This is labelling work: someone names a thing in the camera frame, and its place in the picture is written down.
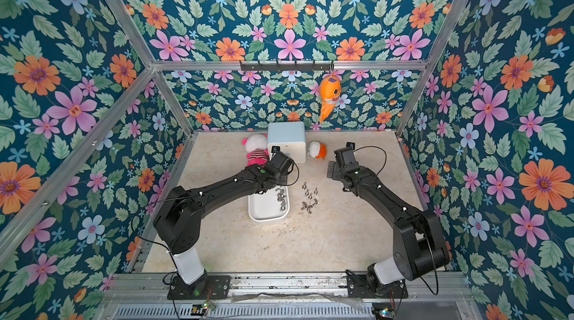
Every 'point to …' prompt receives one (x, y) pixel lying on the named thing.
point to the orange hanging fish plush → (329, 93)
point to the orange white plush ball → (317, 149)
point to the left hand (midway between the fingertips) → (283, 173)
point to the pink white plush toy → (256, 147)
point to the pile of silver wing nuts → (281, 198)
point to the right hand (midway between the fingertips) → (343, 167)
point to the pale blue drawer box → (290, 137)
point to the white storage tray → (271, 205)
